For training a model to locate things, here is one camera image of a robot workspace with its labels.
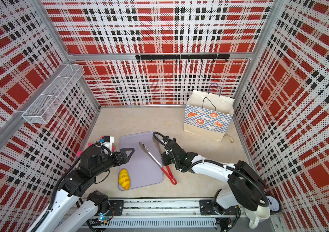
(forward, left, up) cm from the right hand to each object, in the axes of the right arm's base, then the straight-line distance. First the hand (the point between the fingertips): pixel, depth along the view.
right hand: (162, 156), depth 82 cm
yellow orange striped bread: (-11, +22, -6) cm, 25 cm away
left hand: (-4, +16, +11) cm, 20 cm away
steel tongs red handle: (-8, -3, -2) cm, 9 cm away
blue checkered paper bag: (+20, -28, +13) cm, 37 cm away
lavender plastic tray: (-5, +13, -7) cm, 15 cm away
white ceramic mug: (-27, -51, -9) cm, 58 cm away
